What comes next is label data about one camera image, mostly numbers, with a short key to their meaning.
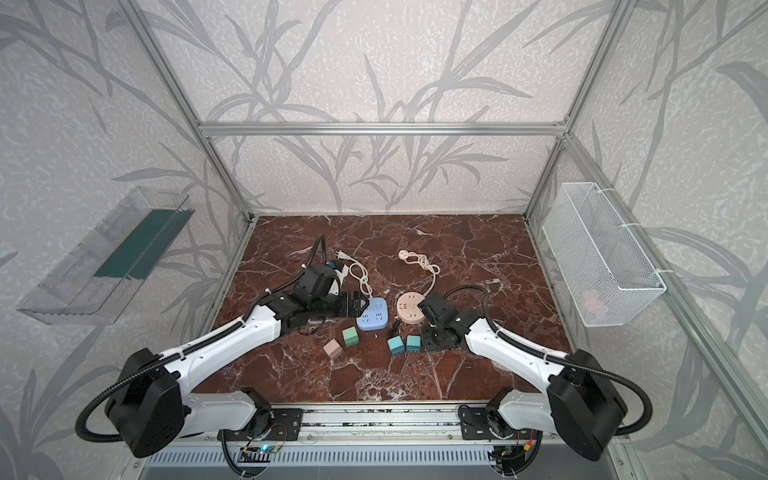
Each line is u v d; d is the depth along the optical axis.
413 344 0.85
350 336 0.87
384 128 0.94
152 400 0.40
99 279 0.64
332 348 0.85
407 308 0.91
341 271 0.77
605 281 0.62
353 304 0.74
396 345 0.85
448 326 0.61
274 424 0.72
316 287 0.63
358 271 1.02
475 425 0.74
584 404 0.41
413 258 1.07
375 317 0.90
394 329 0.90
